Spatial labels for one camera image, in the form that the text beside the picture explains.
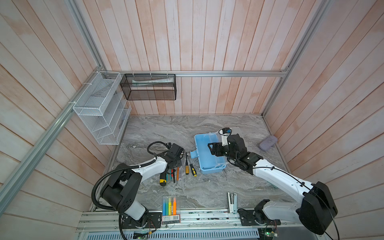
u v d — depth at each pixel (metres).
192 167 0.90
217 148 0.72
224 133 0.72
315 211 0.40
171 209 0.76
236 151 0.61
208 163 0.93
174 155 0.70
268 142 1.01
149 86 0.90
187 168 0.90
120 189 0.44
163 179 0.86
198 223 0.73
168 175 0.88
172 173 0.90
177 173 0.89
